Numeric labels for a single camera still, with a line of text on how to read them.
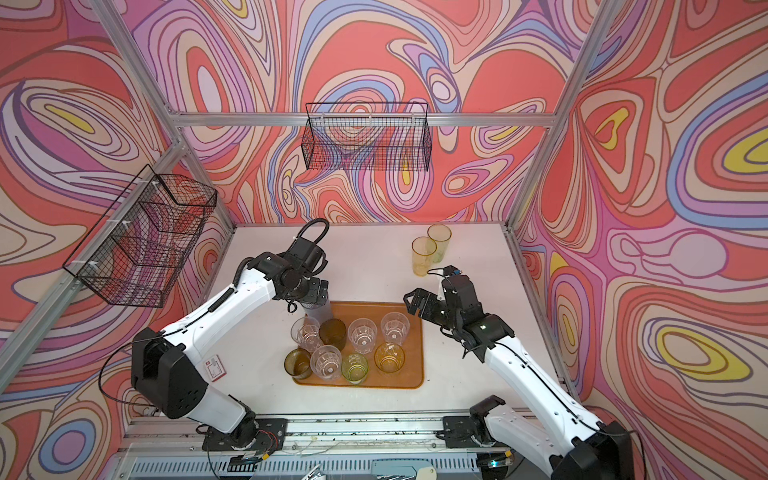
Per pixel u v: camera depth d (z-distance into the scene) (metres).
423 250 1.02
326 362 0.84
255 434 0.72
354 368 0.84
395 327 0.90
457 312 0.58
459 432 0.73
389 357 0.84
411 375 0.82
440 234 0.99
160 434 0.75
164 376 0.41
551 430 0.43
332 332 0.88
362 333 0.86
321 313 0.87
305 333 0.88
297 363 0.83
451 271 0.71
